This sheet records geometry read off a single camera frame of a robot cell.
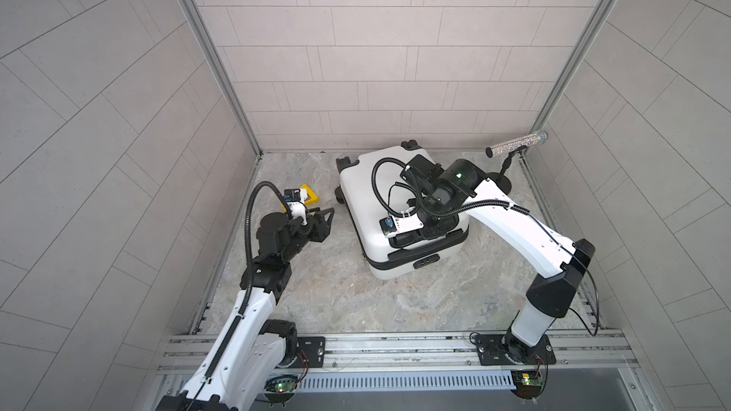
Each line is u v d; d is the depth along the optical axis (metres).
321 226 0.67
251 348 0.44
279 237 0.56
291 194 0.64
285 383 0.64
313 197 1.01
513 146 0.89
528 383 0.68
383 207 0.58
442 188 0.48
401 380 0.68
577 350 0.73
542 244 0.43
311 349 0.71
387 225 0.59
